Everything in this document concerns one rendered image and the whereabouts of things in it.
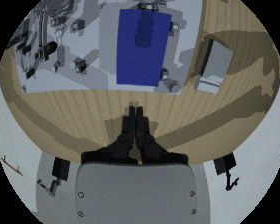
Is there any blue plate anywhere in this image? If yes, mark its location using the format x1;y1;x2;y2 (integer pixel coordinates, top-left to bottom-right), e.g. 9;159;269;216
116;9;172;87

